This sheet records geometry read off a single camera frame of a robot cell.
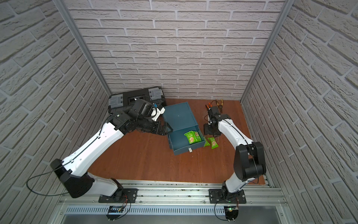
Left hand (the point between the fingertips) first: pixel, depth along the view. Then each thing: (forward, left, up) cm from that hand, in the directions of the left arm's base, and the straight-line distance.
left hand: (169, 128), depth 69 cm
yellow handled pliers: (+41, -40, -28) cm, 64 cm away
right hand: (+9, -26, -18) cm, 34 cm away
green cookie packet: (+5, -28, -25) cm, 38 cm away
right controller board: (-34, -32, -27) cm, 54 cm away
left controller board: (-31, +29, -31) cm, 53 cm away
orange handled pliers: (+42, -31, -26) cm, 58 cm away
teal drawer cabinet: (+10, -5, -7) cm, 13 cm away
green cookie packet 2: (+1, -12, -11) cm, 17 cm away
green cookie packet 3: (+2, -16, -11) cm, 19 cm away
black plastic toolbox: (+29, +38, -11) cm, 49 cm away
